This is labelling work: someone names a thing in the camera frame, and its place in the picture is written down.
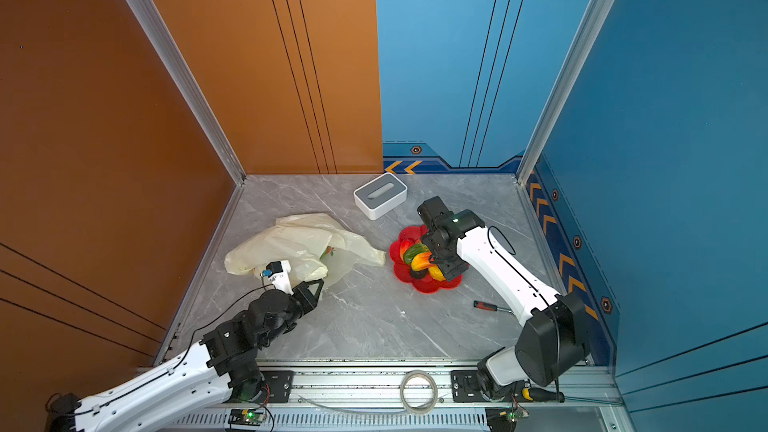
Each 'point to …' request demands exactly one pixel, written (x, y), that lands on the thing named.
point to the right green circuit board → (504, 419)
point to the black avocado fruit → (418, 274)
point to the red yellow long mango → (421, 261)
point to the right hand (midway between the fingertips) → (429, 254)
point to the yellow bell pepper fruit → (436, 273)
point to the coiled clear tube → (424, 409)
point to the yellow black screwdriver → (542, 395)
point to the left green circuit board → (246, 417)
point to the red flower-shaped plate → (427, 284)
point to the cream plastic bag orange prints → (314, 248)
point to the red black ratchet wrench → (490, 306)
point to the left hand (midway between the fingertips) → (327, 280)
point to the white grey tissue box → (381, 195)
